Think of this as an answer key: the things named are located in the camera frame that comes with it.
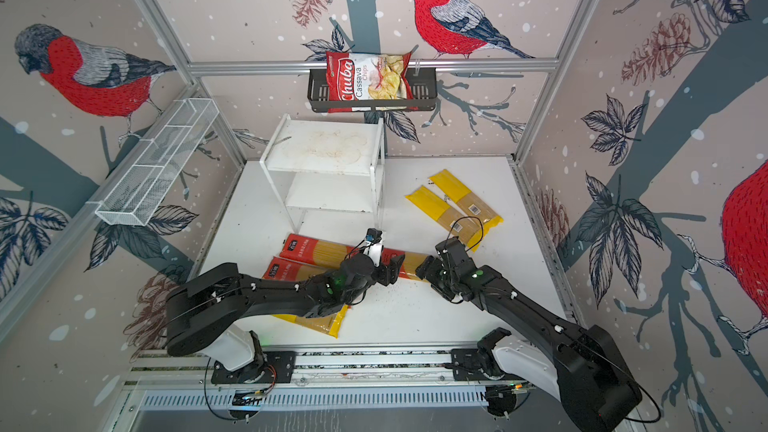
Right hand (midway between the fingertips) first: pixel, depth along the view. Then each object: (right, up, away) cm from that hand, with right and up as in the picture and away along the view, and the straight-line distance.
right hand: (419, 281), depth 84 cm
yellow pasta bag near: (+13, +15, +16) cm, 26 cm away
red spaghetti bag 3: (-40, +2, +4) cm, 41 cm away
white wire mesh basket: (-71, +29, -10) cm, 77 cm away
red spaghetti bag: (-2, +6, 0) cm, 6 cm away
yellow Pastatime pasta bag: (-24, -10, -5) cm, 27 cm away
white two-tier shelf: (-24, +33, -9) cm, 42 cm away
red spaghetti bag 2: (-32, +7, +9) cm, 34 cm away
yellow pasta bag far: (+17, +25, +27) cm, 40 cm away
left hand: (-7, +8, -3) cm, 11 cm away
